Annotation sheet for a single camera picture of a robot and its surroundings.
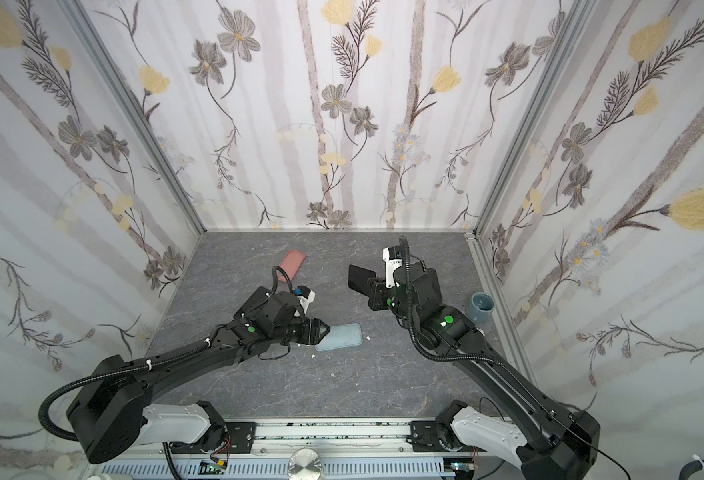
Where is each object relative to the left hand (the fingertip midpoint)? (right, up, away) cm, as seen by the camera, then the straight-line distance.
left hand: (321, 322), depth 83 cm
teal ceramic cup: (+51, +2, +15) cm, 53 cm away
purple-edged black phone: (+11, +12, +2) cm, 16 cm away
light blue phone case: (+5, -7, +11) cm, 14 cm away
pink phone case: (-15, +16, +30) cm, 37 cm away
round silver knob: (0, -23, -24) cm, 34 cm away
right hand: (+13, +14, -13) cm, 23 cm away
